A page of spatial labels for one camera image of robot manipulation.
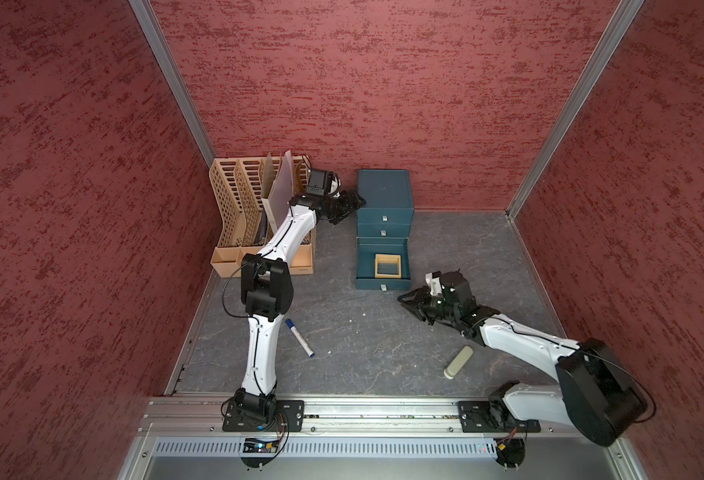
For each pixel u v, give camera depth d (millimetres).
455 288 659
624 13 708
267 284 579
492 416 671
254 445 719
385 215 947
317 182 761
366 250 1065
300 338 870
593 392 422
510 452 683
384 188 992
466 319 659
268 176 940
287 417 740
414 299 777
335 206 835
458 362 810
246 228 1045
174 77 816
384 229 997
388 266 1009
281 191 923
